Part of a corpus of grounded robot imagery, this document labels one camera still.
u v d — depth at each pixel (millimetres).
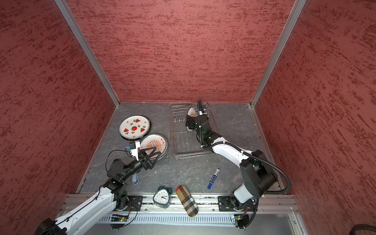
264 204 745
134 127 1027
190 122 757
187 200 724
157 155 693
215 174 830
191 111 1010
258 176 437
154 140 948
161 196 727
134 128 1023
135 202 750
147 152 757
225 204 738
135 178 793
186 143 967
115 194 596
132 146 667
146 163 655
